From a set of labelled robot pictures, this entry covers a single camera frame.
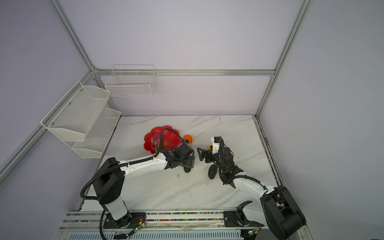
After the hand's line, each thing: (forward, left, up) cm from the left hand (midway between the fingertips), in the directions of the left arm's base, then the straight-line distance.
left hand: (186, 160), depth 87 cm
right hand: (+4, -10, +8) cm, 13 cm away
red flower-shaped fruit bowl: (+21, +14, -8) cm, 26 cm away
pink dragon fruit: (+13, +21, 0) cm, 25 cm away
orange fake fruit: (+19, -1, -3) cm, 19 cm away
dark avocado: (-5, -15, -5) cm, 17 cm away
